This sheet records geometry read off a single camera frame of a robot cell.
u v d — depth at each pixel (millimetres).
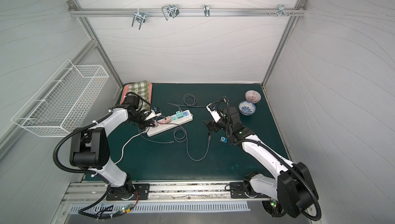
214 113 693
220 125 704
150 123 822
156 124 907
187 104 1096
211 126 721
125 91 1156
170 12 763
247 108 1046
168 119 927
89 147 465
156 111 818
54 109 653
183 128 947
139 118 780
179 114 954
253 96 1112
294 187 400
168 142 901
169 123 949
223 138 907
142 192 737
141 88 1186
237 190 742
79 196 732
